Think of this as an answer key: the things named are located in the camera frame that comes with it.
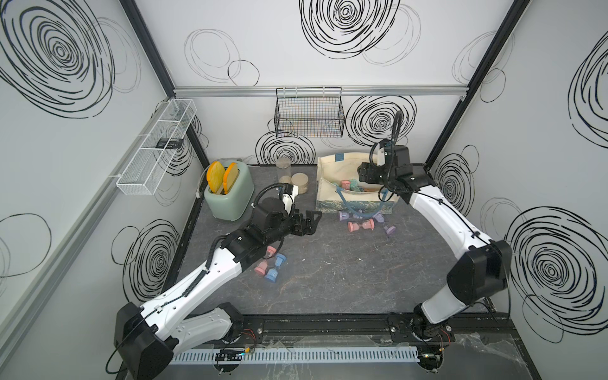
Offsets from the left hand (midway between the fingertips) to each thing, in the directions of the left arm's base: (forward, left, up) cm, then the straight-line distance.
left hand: (311, 213), depth 72 cm
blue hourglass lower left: (-11, +13, -23) cm, 29 cm away
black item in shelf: (+21, +47, +8) cm, 52 cm away
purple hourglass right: (+14, -30, -23) cm, 40 cm away
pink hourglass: (+26, -15, -16) cm, 34 cm away
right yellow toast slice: (+19, +31, -6) cm, 37 cm away
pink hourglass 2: (-8, +17, -24) cm, 30 cm away
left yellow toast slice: (+20, +37, -6) cm, 42 cm away
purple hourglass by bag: (+15, -14, -23) cm, 31 cm away
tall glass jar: (+32, +12, -14) cm, 37 cm away
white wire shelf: (+12, +52, +7) cm, 54 cm away
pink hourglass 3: (+11, -23, -24) cm, 35 cm away
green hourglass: (+27, -19, -17) cm, 37 cm away
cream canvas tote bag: (+14, -10, -5) cm, 18 cm away
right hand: (+19, -21, +1) cm, 28 cm away
